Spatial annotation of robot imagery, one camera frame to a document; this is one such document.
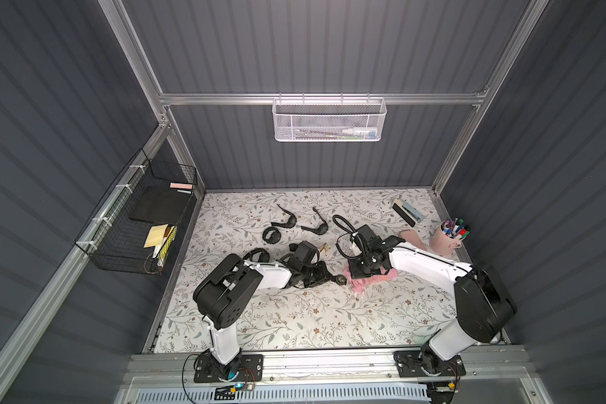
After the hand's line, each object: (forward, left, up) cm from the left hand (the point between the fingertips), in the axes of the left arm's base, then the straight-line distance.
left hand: (335, 277), depth 89 cm
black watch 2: (+8, +26, 0) cm, 28 cm away
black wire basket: (+4, +61, +24) cm, 66 cm away
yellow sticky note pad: (+2, +54, +24) cm, 59 cm away
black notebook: (+15, +55, +25) cm, 63 cm away
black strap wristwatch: (+21, +4, 0) cm, 21 cm away
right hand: (+1, -7, +2) cm, 7 cm away
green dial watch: (+1, -2, -2) cm, 3 cm away
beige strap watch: (+13, +3, -1) cm, 14 cm away
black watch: (+26, +16, 0) cm, 31 cm away
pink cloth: (-3, -8, +1) cm, 8 cm away
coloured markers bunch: (+15, -45, +10) cm, 48 cm away
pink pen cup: (+10, -40, +5) cm, 42 cm away
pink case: (+18, -33, -2) cm, 38 cm away
